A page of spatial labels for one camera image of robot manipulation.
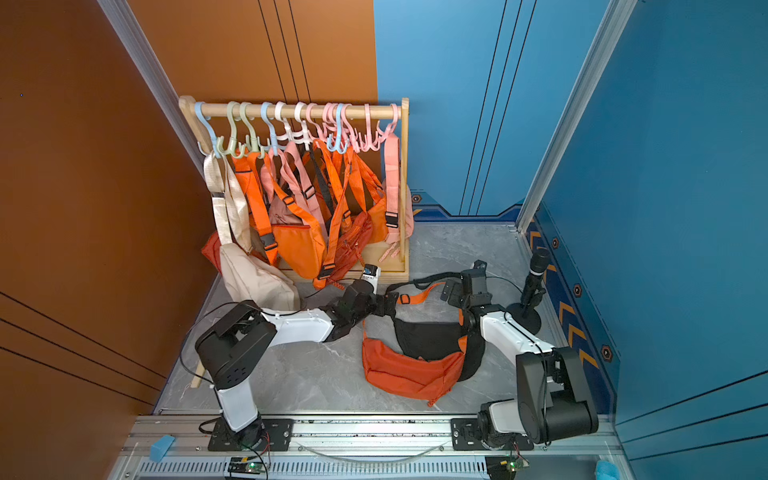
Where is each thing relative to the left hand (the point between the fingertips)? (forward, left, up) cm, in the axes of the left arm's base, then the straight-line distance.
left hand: (389, 287), depth 92 cm
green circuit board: (-45, +34, -9) cm, 57 cm away
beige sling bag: (-4, +38, +13) cm, 40 cm away
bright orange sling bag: (+5, +26, +13) cm, 29 cm away
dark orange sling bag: (-26, -8, -3) cm, 27 cm away
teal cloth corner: (-45, -50, -4) cm, 67 cm away
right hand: (0, -22, 0) cm, 22 cm away
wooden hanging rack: (+10, -2, -4) cm, 11 cm away
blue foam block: (-42, +55, -7) cm, 69 cm away
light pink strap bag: (+19, 0, +24) cm, 31 cm away
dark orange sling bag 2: (+14, +11, +9) cm, 20 cm away
